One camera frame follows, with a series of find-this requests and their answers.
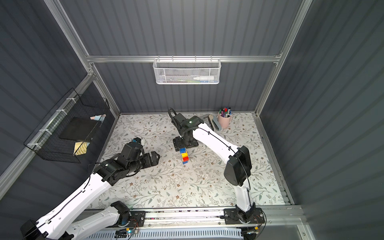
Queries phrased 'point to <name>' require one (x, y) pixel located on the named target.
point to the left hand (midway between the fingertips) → (154, 159)
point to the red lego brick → (185, 159)
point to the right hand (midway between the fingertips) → (181, 149)
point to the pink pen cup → (224, 116)
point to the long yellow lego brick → (183, 155)
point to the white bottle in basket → (204, 78)
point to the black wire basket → (45, 139)
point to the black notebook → (78, 128)
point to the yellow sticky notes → (80, 148)
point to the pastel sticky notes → (98, 117)
